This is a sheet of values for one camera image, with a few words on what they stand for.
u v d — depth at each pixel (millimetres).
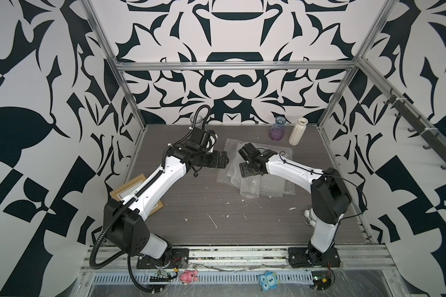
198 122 991
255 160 670
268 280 686
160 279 728
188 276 686
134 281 686
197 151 601
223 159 713
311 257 662
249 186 851
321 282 710
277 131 1077
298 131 1016
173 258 733
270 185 936
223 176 969
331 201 488
